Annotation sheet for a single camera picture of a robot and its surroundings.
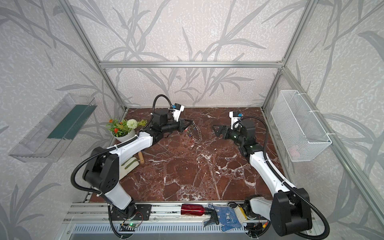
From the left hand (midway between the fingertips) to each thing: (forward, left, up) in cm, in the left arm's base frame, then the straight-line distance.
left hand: (193, 118), depth 82 cm
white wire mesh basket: (-17, -47, +11) cm, 51 cm away
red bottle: (-42, -2, -18) cm, 45 cm away
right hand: (-3, -14, +1) cm, 14 cm away
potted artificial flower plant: (0, +44, -14) cm, 46 cm away
